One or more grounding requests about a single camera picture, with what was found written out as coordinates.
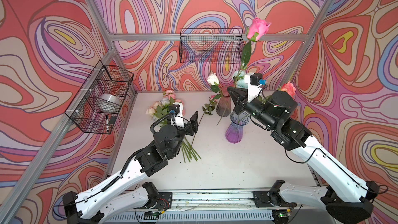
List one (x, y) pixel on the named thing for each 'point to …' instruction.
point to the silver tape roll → (109, 102)
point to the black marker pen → (107, 123)
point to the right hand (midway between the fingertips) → (229, 92)
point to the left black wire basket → (82, 110)
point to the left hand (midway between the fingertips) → (191, 111)
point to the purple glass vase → (235, 131)
